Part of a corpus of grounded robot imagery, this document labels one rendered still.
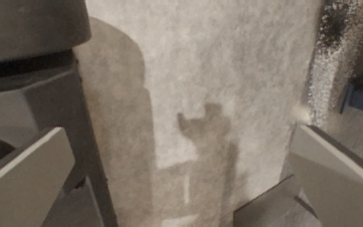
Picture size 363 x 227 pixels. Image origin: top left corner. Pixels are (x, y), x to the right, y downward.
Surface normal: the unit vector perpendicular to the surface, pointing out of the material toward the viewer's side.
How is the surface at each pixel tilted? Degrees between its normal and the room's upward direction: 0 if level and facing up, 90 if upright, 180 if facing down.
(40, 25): 37
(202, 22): 0
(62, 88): 45
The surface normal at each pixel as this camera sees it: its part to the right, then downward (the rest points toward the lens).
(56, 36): 0.94, 0.18
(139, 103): 0.45, 0.42
